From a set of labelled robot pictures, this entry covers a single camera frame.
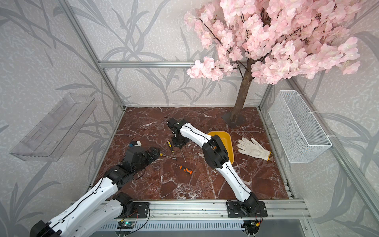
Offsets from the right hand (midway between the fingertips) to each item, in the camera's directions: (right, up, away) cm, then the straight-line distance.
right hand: (178, 144), depth 98 cm
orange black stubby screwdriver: (+5, -13, -12) cm, 18 cm away
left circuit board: (-21, -35, -27) cm, 49 cm away
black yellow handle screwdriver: (-5, 0, -2) cm, 6 cm away
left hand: (-10, -2, -17) cm, 20 cm away
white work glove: (+50, -3, -2) cm, 50 cm away
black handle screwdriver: (+4, -6, -5) cm, 9 cm away
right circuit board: (+40, -37, -25) cm, 60 cm away
